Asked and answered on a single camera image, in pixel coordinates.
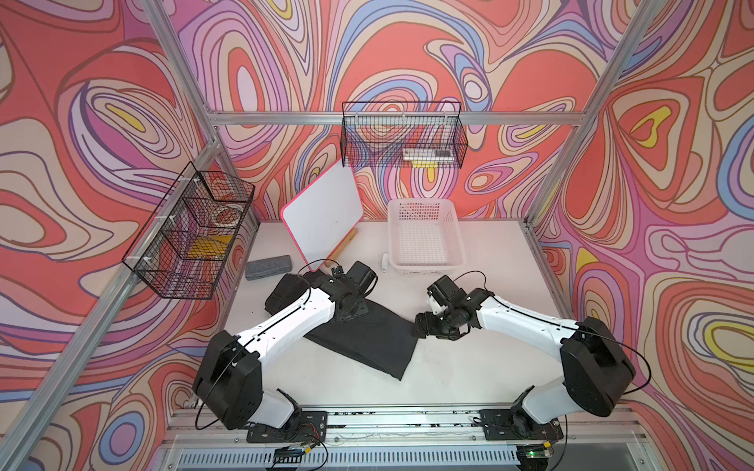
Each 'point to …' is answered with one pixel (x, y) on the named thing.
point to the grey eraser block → (267, 267)
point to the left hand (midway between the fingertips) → (359, 310)
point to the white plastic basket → (425, 237)
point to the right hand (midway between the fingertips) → (427, 341)
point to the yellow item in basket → (209, 246)
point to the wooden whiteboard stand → (341, 245)
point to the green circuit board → (288, 454)
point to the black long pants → (377, 339)
